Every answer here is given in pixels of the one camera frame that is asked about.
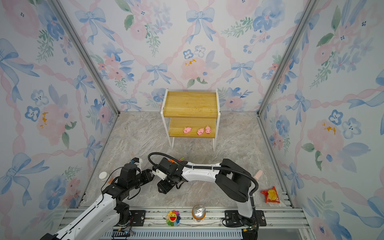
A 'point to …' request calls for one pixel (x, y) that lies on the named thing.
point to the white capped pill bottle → (103, 175)
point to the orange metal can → (198, 213)
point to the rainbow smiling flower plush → (173, 218)
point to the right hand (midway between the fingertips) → (161, 186)
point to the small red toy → (271, 195)
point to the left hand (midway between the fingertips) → (154, 171)
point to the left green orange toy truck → (172, 161)
